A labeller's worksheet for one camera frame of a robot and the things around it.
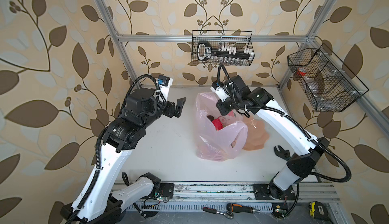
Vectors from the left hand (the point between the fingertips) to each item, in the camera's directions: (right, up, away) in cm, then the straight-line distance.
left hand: (172, 92), depth 59 cm
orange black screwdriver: (+27, -53, +10) cm, 60 cm away
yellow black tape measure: (+64, -52, +8) cm, 83 cm away
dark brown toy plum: (+18, -14, +39) cm, 46 cm away
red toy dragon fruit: (+21, -17, +29) cm, 40 cm away
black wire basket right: (+75, +5, +15) cm, 76 cm away
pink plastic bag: (+17, -25, +15) cm, 34 cm away
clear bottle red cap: (+66, +13, +22) cm, 71 cm away
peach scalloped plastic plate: (+45, -25, +30) cm, 59 cm away
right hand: (+20, -5, +15) cm, 25 cm away
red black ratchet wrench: (+24, -54, +8) cm, 60 cm away
